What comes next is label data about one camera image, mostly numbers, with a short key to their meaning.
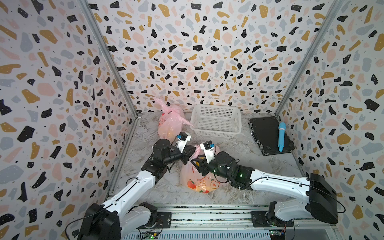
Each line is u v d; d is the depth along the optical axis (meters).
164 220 0.73
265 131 1.07
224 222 0.73
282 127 1.03
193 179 0.78
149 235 0.70
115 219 0.40
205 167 0.64
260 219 0.74
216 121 1.17
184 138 0.66
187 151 0.68
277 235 0.71
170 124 0.95
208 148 0.63
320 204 0.40
